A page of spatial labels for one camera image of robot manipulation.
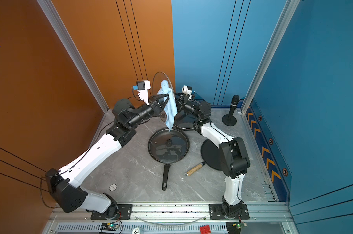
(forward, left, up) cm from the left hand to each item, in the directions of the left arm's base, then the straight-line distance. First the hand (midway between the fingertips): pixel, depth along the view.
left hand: (170, 93), depth 60 cm
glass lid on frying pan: (+1, +4, -46) cm, 46 cm away
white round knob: (-44, +15, -41) cm, 62 cm away
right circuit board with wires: (-40, -34, -46) cm, 69 cm away
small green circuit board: (-42, +30, -49) cm, 71 cm away
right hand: (+6, +1, -7) cm, 9 cm away
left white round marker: (-24, +34, -48) cm, 63 cm away
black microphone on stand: (+24, -41, -45) cm, 65 cm away
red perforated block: (-43, -17, -46) cm, 65 cm away
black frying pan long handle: (-12, +4, -45) cm, 47 cm away
